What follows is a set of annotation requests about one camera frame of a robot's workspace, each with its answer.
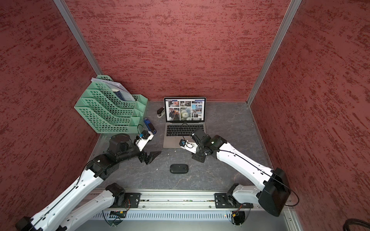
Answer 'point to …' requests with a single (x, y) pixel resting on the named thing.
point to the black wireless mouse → (179, 168)
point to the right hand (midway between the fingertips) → (196, 154)
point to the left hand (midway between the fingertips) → (154, 148)
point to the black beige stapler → (160, 112)
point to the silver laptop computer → (182, 115)
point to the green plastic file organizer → (103, 109)
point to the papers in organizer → (119, 89)
